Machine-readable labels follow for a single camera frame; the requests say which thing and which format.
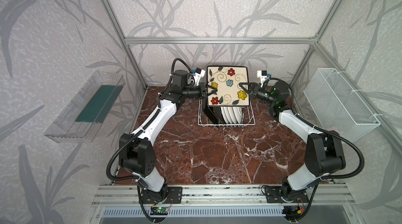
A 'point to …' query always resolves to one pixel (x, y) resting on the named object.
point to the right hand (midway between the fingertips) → (239, 82)
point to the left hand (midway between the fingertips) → (218, 87)
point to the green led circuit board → (159, 211)
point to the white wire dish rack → (247, 116)
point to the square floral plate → (226, 79)
